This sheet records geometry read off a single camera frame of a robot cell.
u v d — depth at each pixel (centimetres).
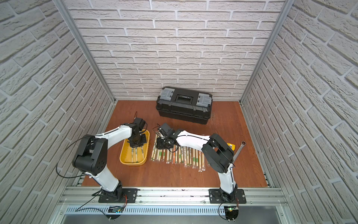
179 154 89
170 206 72
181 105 95
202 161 87
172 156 89
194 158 87
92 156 47
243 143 94
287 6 69
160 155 89
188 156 88
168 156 89
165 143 76
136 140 78
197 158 87
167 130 70
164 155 89
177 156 87
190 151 90
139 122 78
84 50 87
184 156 88
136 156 87
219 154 51
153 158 87
